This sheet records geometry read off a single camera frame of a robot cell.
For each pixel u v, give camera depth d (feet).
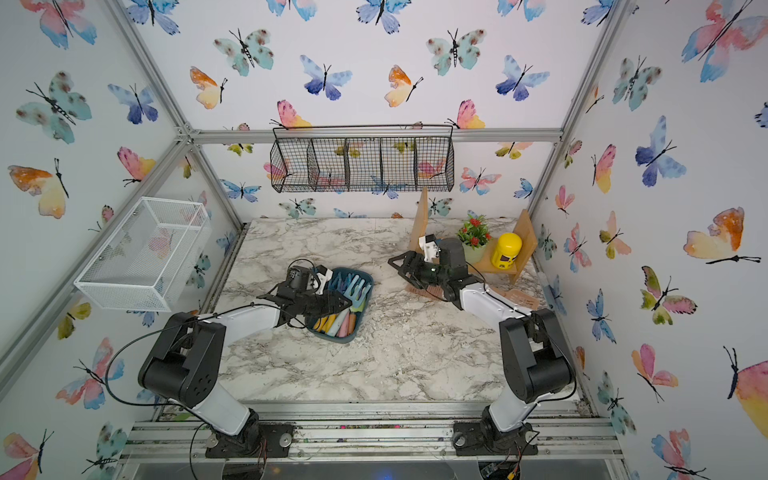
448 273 2.31
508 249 3.00
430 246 2.72
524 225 3.51
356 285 3.23
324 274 2.83
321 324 3.00
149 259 2.87
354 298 3.12
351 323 2.99
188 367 1.51
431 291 2.62
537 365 1.50
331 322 2.91
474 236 2.99
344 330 2.89
